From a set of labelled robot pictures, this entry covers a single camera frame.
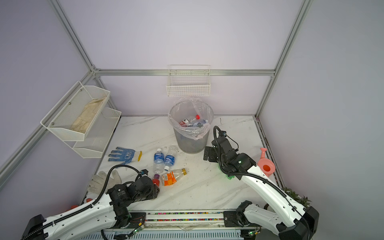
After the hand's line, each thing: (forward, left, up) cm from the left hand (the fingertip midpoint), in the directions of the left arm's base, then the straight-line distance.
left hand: (154, 192), depth 79 cm
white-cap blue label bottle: (+18, +1, 0) cm, 18 cm away
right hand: (+15, -30, +18) cm, 38 cm away
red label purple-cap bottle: (+8, +1, -2) cm, 8 cm away
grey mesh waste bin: (+27, -17, +5) cm, 33 cm away
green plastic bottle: (+8, -42, +1) cm, 43 cm away
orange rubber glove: (-3, +37, -4) cm, 37 cm away
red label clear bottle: (+40, -16, +13) cm, 45 cm away
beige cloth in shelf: (+28, +36, +26) cm, 53 cm away
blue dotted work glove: (+25, +25, -5) cm, 36 cm away
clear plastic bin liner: (+45, -19, +14) cm, 51 cm away
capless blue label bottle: (+19, -7, +2) cm, 20 cm away
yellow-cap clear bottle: (+9, -7, -1) cm, 12 cm away
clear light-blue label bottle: (+39, -25, +12) cm, 48 cm away
